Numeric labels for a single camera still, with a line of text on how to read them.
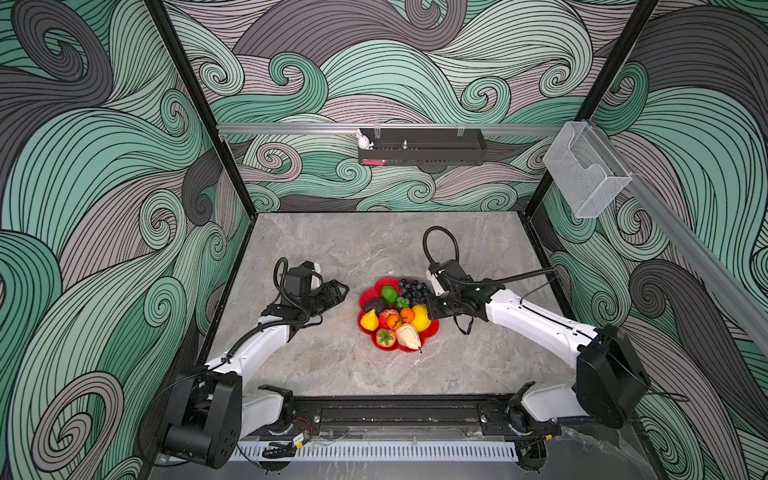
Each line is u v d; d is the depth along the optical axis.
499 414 0.74
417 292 0.87
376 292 0.93
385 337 0.80
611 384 0.41
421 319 0.83
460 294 0.63
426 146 0.96
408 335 0.81
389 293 0.92
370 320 0.84
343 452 0.70
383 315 0.86
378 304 0.88
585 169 0.78
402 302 0.88
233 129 0.95
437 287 0.70
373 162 0.90
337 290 0.78
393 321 0.81
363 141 0.85
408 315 0.84
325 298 0.76
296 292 0.66
